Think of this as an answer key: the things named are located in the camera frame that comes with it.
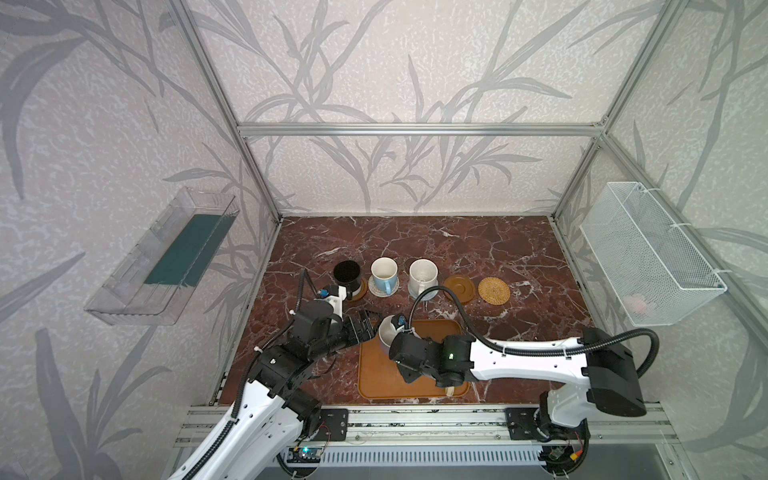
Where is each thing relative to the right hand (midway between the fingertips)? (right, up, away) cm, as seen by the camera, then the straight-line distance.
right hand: (400, 347), depth 77 cm
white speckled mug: (+8, +17, +19) cm, 27 cm away
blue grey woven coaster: (+6, +15, -10) cm, 19 cm away
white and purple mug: (-3, +7, -6) cm, 9 cm away
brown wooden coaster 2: (+20, +13, +22) cm, 32 cm away
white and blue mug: (-6, +18, +19) cm, 26 cm away
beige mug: (+12, -9, -4) cm, 16 cm away
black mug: (-17, +18, +14) cm, 28 cm away
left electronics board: (-23, -24, -6) cm, 34 cm away
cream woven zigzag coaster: (-8, +11, +20) cm, 24 cm away
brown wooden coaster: (-13, +11, +20) cm, 26 cm away
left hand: (-6, +10, -5) cm, 12 cm away
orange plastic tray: (-5, -10, +4) cm, 12 cm away
